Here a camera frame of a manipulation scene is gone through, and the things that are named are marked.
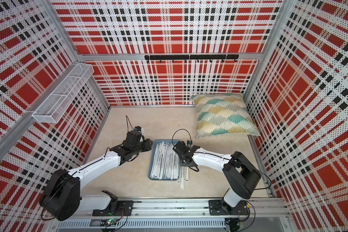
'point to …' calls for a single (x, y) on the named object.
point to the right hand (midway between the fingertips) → (188, 161)
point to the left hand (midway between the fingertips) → (151, 142)
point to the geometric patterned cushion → (223, 114)
